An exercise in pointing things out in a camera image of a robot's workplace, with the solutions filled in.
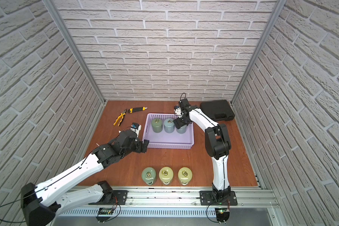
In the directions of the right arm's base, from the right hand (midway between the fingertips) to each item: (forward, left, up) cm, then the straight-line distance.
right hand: (184, 122), depth 98 cm
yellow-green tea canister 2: (-37, +4, +2) cm, 37 cm away
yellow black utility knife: (+18, +41, -4) cm, 45 cm away
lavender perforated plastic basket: (-10, +13, -7) cm, 18 cm away
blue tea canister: (-3, +11, +1) cm, 12 cm away
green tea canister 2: (-36, +23, +3) cm, 43 cm away
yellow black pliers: (+14, +48, -5) cm, 50 cm away
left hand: (-18, +25, +12) cm, 33 cm away
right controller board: (-55, -14, -8) cm, 57 cm away
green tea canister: (-3, +19, +1) cm, 19 cm away
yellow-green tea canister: (-36, +14, +2) cm, 39 cm away
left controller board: (-51, +47, -9) cm, 70 cm away
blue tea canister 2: (-5, +2, -3) cm, 6 cm away
